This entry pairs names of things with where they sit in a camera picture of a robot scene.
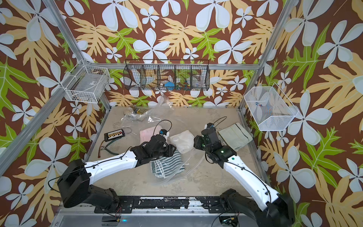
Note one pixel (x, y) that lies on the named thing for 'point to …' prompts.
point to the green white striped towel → (164, 167)
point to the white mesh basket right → (270, 109)
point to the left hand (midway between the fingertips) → (174, 145)
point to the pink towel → (146, 135)
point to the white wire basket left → (86, 82)
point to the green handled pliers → (103, 147)
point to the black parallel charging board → (114, 135)
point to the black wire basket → (167, 74)
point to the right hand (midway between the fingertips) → (196, 139)
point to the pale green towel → (236, 135)
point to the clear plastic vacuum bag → (139, 123)
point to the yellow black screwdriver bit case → (139, 110)
